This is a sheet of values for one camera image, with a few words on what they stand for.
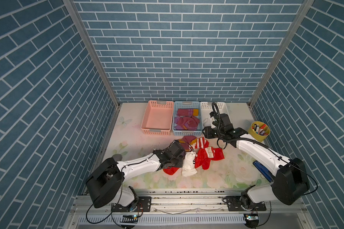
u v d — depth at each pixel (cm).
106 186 42
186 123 107
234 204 73
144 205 74
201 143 94
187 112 109
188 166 83
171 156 65
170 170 86
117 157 90
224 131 64
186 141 97
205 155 88
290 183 41
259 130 91
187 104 116
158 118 109
